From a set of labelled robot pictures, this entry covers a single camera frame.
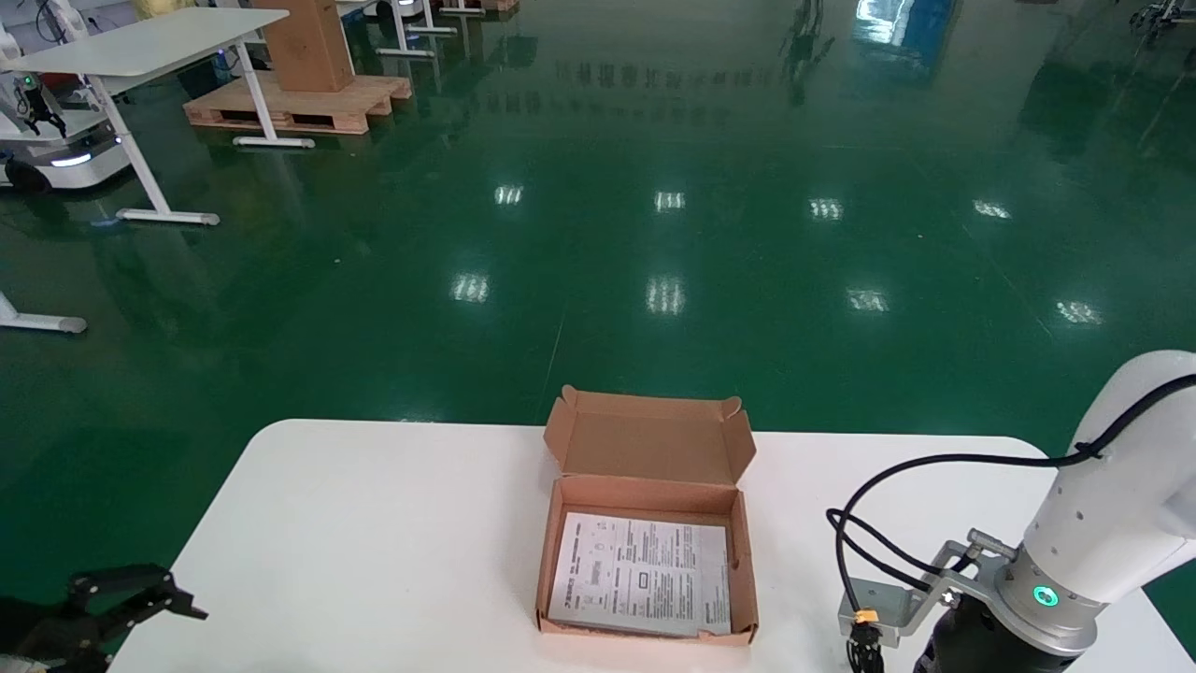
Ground white background table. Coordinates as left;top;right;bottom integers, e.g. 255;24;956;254
0;7;317;228

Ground brown cardboard storage box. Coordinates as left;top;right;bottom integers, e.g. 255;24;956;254
534;384;760;647

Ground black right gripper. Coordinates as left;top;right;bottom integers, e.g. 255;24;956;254
913;593;1077;673

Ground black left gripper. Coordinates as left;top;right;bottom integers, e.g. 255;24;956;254
0;564;209;673

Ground white table foot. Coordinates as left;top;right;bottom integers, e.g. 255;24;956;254
0;291;89;336

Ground wooden pallet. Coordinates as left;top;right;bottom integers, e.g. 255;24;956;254
183;71;414;137

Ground white table leg frame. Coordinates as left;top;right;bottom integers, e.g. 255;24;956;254
376;0;487;60

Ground white printed instruction sheet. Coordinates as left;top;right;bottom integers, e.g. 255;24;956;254
548;510;733;638

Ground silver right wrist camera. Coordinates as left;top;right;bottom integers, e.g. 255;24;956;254
837;528;1021;649

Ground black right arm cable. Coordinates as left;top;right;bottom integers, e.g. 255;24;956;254
825;373;1196;673

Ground white wheeled background robot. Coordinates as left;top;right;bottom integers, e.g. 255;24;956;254
0;19;133;195

